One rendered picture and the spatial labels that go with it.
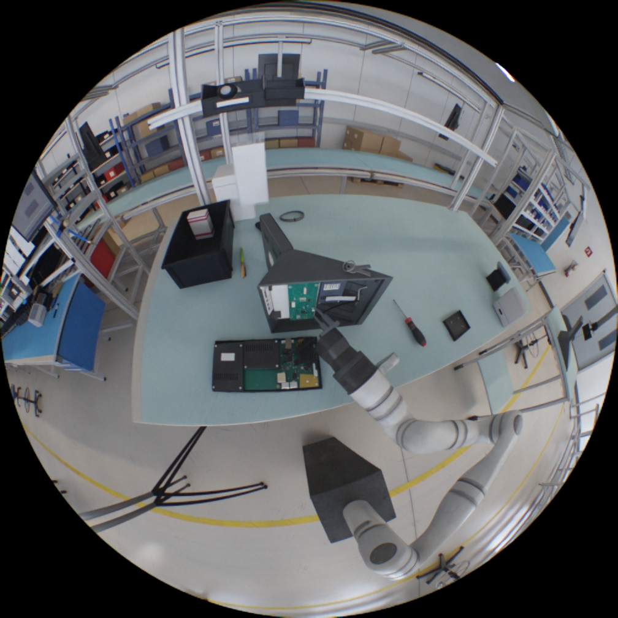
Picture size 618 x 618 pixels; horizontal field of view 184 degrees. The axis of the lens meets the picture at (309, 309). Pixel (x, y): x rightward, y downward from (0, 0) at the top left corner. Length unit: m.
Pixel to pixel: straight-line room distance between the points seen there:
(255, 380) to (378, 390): 0.27
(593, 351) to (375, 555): 6.83
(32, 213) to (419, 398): 2.80
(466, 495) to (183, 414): 0.68
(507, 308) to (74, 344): 2.41
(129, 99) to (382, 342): 5.19
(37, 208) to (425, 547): 1.76
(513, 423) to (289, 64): 2.35
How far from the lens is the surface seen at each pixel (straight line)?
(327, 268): 0.34
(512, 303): 0.96
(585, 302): 6.73
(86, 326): 1.75
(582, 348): 6.99
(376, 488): 0.73
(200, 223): 0.78
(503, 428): 0.59
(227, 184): 0.76
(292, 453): 1.51
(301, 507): 1.69
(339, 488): 0.69
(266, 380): 0.46
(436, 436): 0.42
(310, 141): 4.02
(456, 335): 0.71
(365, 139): 3.73
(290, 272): 0.33
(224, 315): 0.55
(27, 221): 1.38
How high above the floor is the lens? 1.46
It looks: 61 degrees down
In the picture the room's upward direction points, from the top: 7 degrees clockwise
